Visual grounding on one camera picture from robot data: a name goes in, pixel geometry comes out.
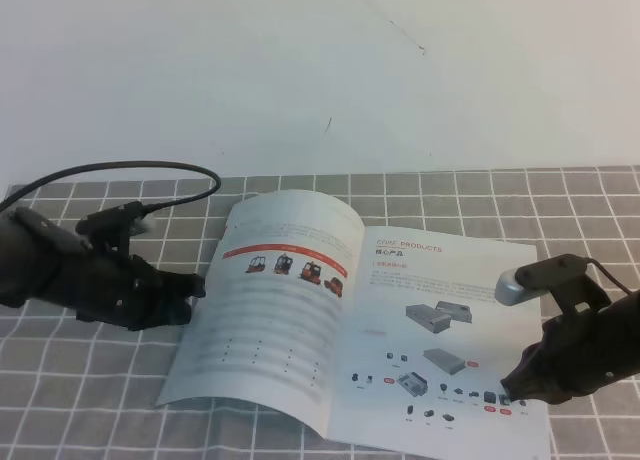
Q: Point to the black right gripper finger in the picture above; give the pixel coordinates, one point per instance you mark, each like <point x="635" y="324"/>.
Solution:
<point x="520" y="384"/>

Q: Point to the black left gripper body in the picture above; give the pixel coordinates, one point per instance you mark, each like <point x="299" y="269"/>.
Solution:
<point x="125" y="292"/>

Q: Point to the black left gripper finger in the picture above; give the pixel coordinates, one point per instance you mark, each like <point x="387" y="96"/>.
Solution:
<point x="180" y="285"/>
<point x="177" y="312"/>

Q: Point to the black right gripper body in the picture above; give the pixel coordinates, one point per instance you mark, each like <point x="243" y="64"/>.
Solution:
<point x="565" y="364"/>

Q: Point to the white product brochure book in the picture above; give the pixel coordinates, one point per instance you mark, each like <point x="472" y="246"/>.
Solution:
<point x="384" y="337"/>

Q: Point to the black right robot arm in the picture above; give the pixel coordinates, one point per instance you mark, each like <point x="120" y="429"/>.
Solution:
<point x="617" y="330"/>

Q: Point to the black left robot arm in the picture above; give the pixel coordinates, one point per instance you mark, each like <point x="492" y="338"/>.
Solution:
<point x="35" y="256"/>

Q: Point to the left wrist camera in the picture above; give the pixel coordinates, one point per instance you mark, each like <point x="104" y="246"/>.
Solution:
<point x="111" y="230"/>

